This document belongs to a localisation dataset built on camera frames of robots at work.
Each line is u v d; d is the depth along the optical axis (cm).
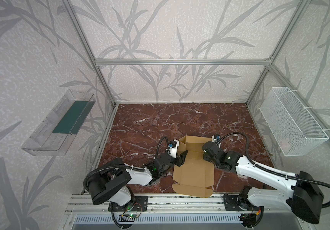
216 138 73
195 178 80
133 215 71
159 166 63
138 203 74
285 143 75
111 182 44
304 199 39
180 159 72
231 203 74
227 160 57
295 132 63
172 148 71
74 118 65
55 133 64
